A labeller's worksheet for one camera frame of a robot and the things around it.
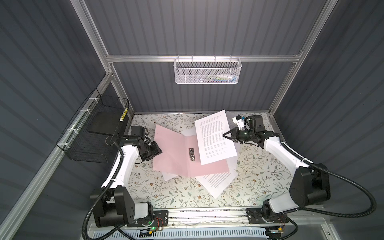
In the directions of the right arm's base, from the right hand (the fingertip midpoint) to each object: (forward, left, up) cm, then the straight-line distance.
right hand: (225, 136), depth 82 cm
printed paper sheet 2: (-5, -7, -20) cm, 22 cm away
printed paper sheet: (-3, +7, -5) cm, 9 cm away
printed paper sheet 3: (-15, +34, -20) cm, 42 cm away
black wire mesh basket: (-6, +68, +10) cm, 69 cm away
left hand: (-7, +37, -5) cm, 38 cm away
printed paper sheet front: (-19, +4, -19) cm, 28 cm away
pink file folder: (-1, +30, -19) cm, 35 cm away
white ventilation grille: (-43, -9, -21) cm, 48 cm away
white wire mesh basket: (+67, +7, +2) cm, 67 cm away
